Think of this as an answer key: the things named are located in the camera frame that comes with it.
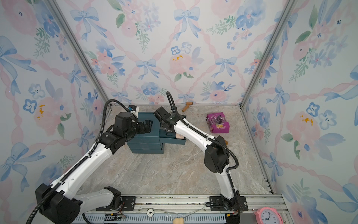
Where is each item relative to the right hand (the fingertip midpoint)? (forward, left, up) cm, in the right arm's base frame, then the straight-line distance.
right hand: (168, 125), depth 88 cm
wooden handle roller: (+34, -13, -14) cm, 39 cm away
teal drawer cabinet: (-13, +8, 0) cm, 15 cm away
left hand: (-5, +11, +10) cm, 16 cm away
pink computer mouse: (-9, -7, +1) cm, 11 cm away
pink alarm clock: (-45, -52, -14) cm, 70 cm away
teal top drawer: (-12, -2, +4) cm, 12 cm away
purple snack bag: (+9, -34, -10) cm, 37 cm away
